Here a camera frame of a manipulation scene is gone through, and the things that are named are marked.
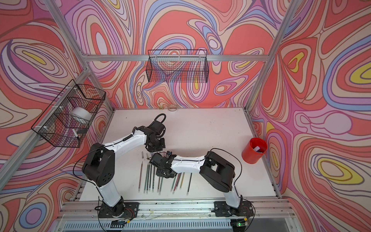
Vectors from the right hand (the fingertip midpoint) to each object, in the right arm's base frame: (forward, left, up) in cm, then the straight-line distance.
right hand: (162, 177), depth 85 cm
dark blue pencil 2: (-1, +7, 0) cm, 7 cm away
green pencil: (-4, +10, +1) cm, 10 cm away
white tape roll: (+24, +40, +33) cm, 57 cm away
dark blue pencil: (-7, +8, 0) cm, 11 cm away
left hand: (+15, -1, +6) cm, 17 cm away
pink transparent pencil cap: (+15, +14, +2) cm, 20 cm away
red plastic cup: (+11, -55, +10) cm, 57 cm away
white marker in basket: (+14, +42, +27) cm, 52 cm away
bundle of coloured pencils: (-4, -8, +1) cm, 9 cm away
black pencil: (-4, -16, +1) cm, 16 cm away
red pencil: (0, +13, +1) cm, 13 cm away
